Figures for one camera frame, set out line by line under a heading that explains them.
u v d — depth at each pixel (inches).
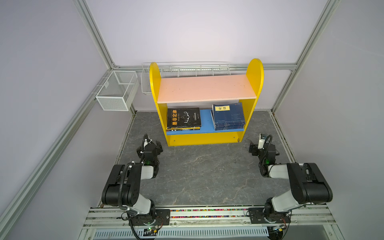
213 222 29.0
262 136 32.3
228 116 35.1
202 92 28.5
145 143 31.1
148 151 27.9
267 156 28.2
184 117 36.2
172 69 37.0
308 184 18.1
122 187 16.6
